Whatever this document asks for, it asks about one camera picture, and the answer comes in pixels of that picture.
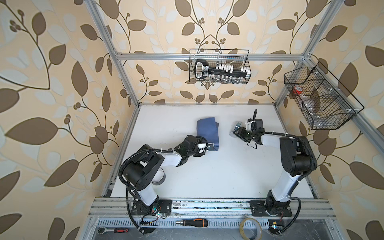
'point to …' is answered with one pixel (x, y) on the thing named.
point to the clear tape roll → (250, 229)
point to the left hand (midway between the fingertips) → (204, 140)
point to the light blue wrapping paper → (209, 127)
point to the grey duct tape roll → (159, 177)
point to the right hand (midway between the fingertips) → (236, 134)
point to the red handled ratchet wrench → (103, 230)
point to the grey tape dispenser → (235, 126)
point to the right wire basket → (325, 102)
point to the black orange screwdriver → (197, 222)
